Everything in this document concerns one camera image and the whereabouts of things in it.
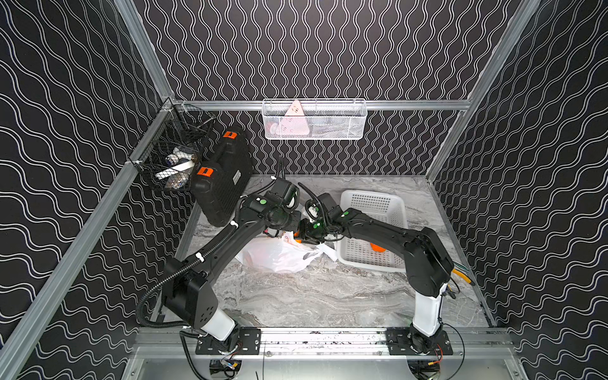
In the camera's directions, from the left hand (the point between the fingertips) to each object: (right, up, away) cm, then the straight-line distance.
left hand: (294, 219), depth 80 cm
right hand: (-1, -7, +5) cm, 9 cm away
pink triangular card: (0, +36, +9) cm, 37 cm away
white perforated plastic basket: (+24, -14, +14) cm, 31 cm away
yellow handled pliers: (+62, -22, +7) cm, 66 cm away
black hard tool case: (-29, +12, +9) cm, 33 cm away
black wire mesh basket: (-50, +25, +12) cm, 57 cm away
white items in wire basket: (-36, +19, -4) cm, 41 cm away
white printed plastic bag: (-5, -12, -1) cm, 13 cm away
